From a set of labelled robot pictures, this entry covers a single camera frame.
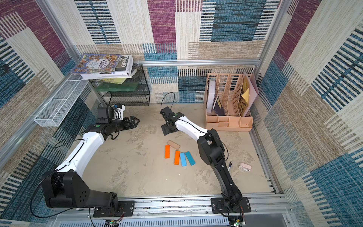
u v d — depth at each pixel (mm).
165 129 887
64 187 402
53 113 704
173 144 967
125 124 744
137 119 808
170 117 747
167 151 949
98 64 815
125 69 795
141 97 1219
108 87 987
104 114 636
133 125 746
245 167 843
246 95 906
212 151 586
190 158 910
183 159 893
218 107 1054
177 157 907
